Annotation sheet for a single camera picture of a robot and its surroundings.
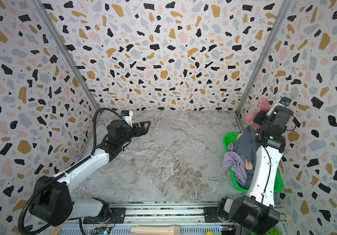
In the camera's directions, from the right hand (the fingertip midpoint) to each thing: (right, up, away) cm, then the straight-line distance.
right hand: (265, 106), depth 67 cm
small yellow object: (-26, -57, -2) cm, 62 cm away
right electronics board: (-15, -60, +5) cm, 62 cm away
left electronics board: (-77, -60, +4) cm, 97 cm away
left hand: (-58, -6, +12) cm, 60 cm away
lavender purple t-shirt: (-7, -30, +17) cm, 35 cm away
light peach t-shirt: (0, -32, +15) cm, 35 cm away
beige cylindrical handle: (-50, -58, +1) cm, 76 cm away
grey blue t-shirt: (+2, -21, +23) cm, 31 cm away
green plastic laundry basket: (-4, -18, +31) cm, 36 cm away
